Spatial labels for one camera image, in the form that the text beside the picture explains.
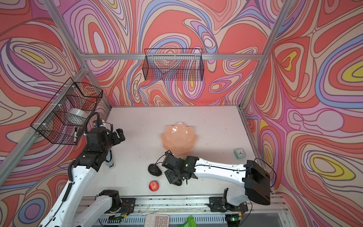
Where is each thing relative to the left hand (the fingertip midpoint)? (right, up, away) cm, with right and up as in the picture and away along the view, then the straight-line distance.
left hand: (116, 131), depth 76 cm
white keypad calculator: (+24, -44, -7) cm, 50 cm away
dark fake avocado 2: (+34, -29, +1) cm, 44 cm away
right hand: (+33, -24, +1) cm, 41 cm away
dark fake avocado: (+20, -23, +5) cm, 31 cm away
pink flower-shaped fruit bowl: (+34, -7, +23) cm, 41 cm away
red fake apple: (+20, -30, +1) cm, 36 cm away
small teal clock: (+74, -16, +15) cm, 77 cm away
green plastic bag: (+40, -44, -8) cm, 60 cm away
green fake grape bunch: (+37, -10, -17) cm, 42 cm away
